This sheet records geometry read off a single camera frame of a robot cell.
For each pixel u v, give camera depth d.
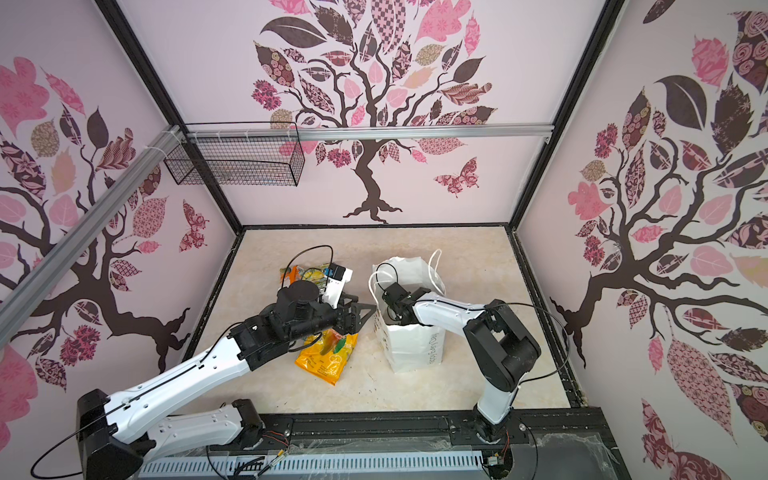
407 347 0.71
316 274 0.79
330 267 0.62
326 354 0.81
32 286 0.52
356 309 0.61
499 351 0.47
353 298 0.71
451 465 0.70
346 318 0.61
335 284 0.61
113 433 0.38
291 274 1.00
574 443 0.73
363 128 0.93
